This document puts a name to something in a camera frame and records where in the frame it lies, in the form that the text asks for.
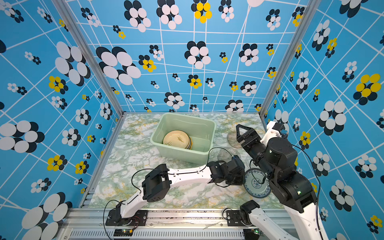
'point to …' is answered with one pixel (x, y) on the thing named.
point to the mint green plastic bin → (201, 131)
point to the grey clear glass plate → (224, 155)
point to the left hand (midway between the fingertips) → (251, 182)
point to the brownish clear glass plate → (232, 139)
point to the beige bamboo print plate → (178, 138)
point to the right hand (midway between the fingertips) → (242, 129)
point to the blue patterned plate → (254, 184)
